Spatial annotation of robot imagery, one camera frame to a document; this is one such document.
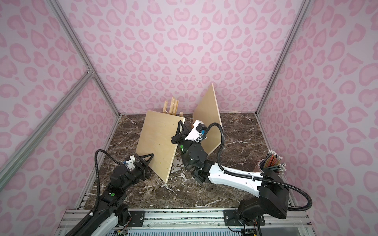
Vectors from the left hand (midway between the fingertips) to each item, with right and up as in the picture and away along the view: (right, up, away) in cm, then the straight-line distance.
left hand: (155, 159), depth 77 cm
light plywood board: (-2, +11, +8) cm, 13 cm away
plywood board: (+29, +26, +15) cm, 41 cm away
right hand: (+13, +19, -12) cm, 26 cm away
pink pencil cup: (+55, -6, +2) cm, 55 cm away
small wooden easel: (+9, +28, +3) cm, 29 cm away
